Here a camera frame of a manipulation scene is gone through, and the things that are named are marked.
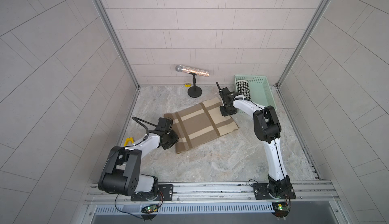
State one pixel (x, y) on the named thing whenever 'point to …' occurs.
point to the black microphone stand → (194, 91)
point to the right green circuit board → (281, 209)
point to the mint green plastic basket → (260, 90)
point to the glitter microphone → (190, 70)
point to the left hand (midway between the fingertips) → (180, 137)
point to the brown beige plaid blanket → (200, 123)
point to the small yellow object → (188, 85)
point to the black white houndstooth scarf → (243, 88)
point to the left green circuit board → (150, 209)
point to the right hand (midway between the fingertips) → (225, 112)
